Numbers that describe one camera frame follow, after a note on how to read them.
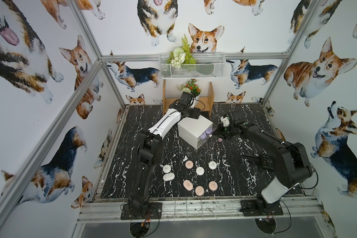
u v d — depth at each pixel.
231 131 0.77
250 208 0.74
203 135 0.88
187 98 0.76
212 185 0.80
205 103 1.14
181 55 0.79
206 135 0.88
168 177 0.84
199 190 0.78
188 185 0.80
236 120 0.72
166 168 0.87
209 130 0.91
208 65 0.93
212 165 0.88
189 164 0.88
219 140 0.98
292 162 0.46
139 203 0.63
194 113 0.86
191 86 1.01
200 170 0.86
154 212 0.74
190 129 0.89
